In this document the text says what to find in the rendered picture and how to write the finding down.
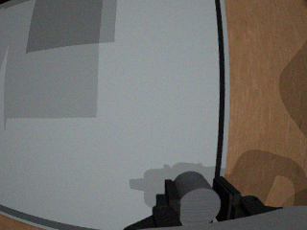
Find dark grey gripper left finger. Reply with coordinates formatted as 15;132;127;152
124;179;182;230

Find grey cylinder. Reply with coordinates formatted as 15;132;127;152
174;172;221;225

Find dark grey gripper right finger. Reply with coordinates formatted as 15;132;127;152
212;176;283;221

